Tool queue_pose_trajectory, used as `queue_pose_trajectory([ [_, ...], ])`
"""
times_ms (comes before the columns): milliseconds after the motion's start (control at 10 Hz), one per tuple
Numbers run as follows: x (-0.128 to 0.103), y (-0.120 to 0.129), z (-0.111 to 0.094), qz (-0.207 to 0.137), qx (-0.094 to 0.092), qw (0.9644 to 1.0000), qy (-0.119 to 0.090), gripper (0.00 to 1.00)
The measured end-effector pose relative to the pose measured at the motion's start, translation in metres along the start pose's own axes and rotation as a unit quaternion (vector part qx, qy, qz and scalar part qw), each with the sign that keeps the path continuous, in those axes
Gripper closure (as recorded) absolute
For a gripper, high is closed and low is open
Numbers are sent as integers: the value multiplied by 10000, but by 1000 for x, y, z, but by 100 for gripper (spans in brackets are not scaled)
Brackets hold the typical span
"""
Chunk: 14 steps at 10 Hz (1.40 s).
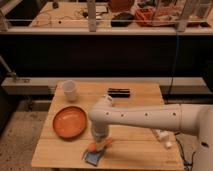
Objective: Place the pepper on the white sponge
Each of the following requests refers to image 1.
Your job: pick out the metal clamp bracket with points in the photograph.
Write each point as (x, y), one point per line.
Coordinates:
(12, 74)

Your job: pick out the orange plate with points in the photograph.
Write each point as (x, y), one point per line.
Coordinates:
(70, 122)

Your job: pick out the black rectangular block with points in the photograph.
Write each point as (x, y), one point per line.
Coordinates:
(118, 93)

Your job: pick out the black object on bench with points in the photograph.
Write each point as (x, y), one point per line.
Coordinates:
(122, 20)

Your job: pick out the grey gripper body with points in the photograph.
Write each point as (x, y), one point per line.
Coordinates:
(99, 136)

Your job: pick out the orange bag on bench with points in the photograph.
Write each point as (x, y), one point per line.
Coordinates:
(150, 17)

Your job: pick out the translucent plastic cup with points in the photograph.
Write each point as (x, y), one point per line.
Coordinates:
(70, 90)

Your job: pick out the small white object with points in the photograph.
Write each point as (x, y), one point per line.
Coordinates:
(163, 136)

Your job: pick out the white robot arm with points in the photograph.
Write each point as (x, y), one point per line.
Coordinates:
(192, 119)

